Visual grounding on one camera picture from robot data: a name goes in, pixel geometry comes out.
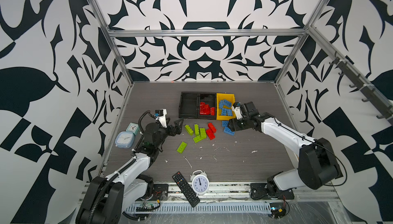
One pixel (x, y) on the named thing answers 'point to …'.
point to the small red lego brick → (212, 110)
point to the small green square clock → (133, 128)
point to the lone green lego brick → (181, 147)
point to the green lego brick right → (202, 135)
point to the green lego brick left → (189, 130)
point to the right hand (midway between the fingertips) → (233, 122)
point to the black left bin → (189, 105)
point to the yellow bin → (220, 96)
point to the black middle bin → (210, 98)
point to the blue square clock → (125, 139)
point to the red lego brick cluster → (211, 131)
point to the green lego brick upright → (196, 130)
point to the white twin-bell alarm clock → (200, 182)
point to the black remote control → (186, 189)
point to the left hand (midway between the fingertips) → (176, 116)
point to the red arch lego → (204, 109)
